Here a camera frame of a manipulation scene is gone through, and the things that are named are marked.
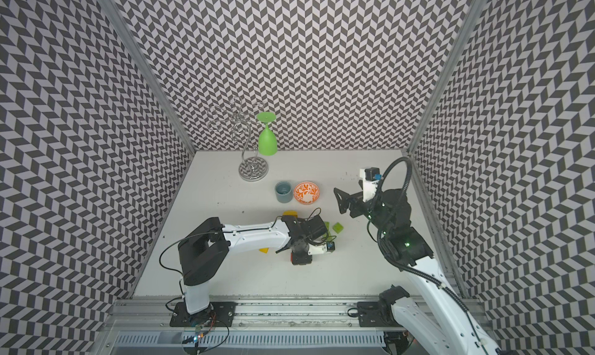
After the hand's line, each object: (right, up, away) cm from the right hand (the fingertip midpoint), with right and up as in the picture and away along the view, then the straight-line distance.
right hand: (347, 190), depth 71 cm
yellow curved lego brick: (-20, -11, +25) cm, 34 cm away
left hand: (-14, -25, +14) cm, 32 cm away
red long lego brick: (-18, -26, +13) cm, 34 cm away
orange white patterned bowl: (-13, -4, +31) cm, 33 cm away
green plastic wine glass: (-29, +18, +21) cm, 40 cm away
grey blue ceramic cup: (-23, -3, +28) cm, 36 cm away
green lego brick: (-1, -17, +20) cm, 26 cm away
